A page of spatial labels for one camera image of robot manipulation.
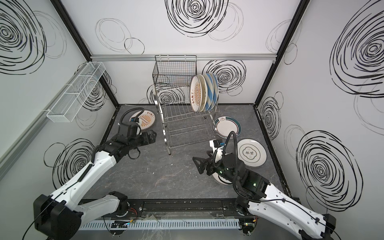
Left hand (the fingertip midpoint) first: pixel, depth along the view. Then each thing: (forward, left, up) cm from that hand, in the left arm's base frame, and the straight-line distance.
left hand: (151, 134), depth 80 cm
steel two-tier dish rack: (+23, -13, -20) cm, 33 cm away
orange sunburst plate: (+20, -24, +13) cm, 34 cm away
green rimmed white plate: (+20, -44, -17) cm, 51 cm away
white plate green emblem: (+1, -60, -19) cm, 63 cm away
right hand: (-15, -26, +5) cm, 30 cm away
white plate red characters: (-23, -36, +3) cm, 43 cm away
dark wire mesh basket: (+42, -9, +13) cm, 45 cm away
